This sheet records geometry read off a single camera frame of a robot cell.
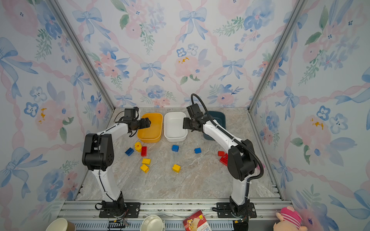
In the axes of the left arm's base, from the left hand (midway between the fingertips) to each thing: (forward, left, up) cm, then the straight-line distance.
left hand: (146, 121), depth 102 cm
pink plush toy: (-58, -76, -2) cm, 96 cm away
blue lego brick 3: (-20, +8, -7) cm, 23 cm away
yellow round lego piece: (-17, +3, -6) cm, 19 cm away
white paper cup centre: (-59, -12, -8) cm, 60 cm away
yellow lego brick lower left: (-32, -4, -6) cm, 33 cm away
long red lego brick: (-25, -53, -7) cm, 59 cm away
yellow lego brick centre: (-31, -23, -7) cm, 39 cm away
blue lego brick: (-17, -21, -8) cm, 28 cm away
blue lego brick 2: (-17, -36, -10) cm, 42 cm away
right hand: (-7, -30, +7) cm, 31 cm away
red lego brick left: (-21, -1, -6) cm, 22 cm away
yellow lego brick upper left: (-27, -4, -7) cm, 28 cm away
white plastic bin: (-1, -19, -8) cm, 21 cm away
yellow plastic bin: (-6, -5, -7) cm, 10 cm away
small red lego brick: (-20, -52, -9) cm, 56 cm away
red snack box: (-59, -34, -4) cm, 68 cm away
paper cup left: (-60, +26, -1) cm, 66 cm away
